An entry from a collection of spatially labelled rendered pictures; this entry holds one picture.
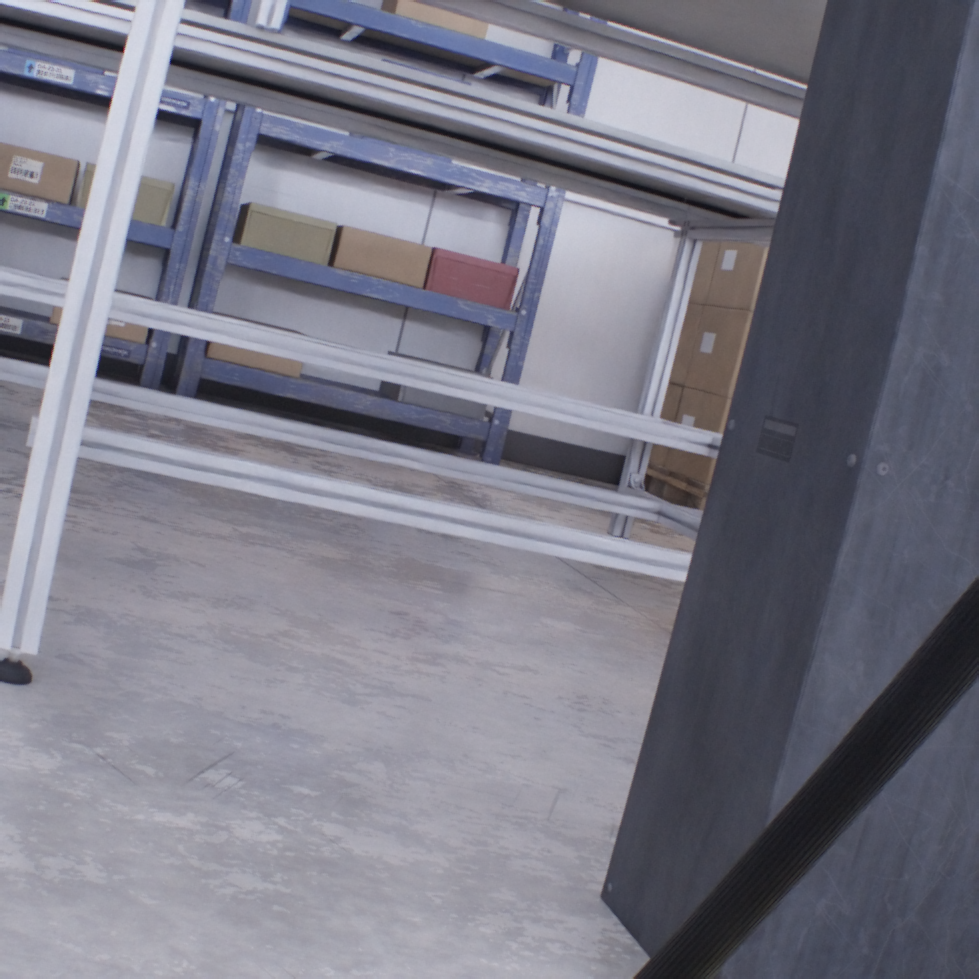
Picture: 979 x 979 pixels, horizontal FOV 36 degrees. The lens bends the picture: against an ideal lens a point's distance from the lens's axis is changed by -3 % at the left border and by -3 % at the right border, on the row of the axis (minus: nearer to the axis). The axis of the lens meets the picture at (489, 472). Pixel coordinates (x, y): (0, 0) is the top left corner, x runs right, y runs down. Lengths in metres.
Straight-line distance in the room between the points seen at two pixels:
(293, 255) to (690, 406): 1.48
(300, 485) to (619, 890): 1.15
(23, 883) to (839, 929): 0.59
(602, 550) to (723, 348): 2.88
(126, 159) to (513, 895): 0.79
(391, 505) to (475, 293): 3.13
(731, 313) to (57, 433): 3.96
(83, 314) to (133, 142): 0.18
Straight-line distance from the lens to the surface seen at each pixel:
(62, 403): 1.55
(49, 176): 5.25
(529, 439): 6.00
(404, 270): 5.38
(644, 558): 2.49
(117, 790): 1.34
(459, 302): 5.38
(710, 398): 5.29
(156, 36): 1.55
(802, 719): 1.10
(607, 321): 6.06
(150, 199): 5.25
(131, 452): 2.31
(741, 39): 2.39
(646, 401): 3.78
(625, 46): 2.45
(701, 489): 5.19
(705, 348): 5.42
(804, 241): 1.24
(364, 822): 1.40
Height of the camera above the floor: 0.45
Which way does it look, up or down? 5 degrees down
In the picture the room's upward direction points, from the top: 14 degrees clockwise
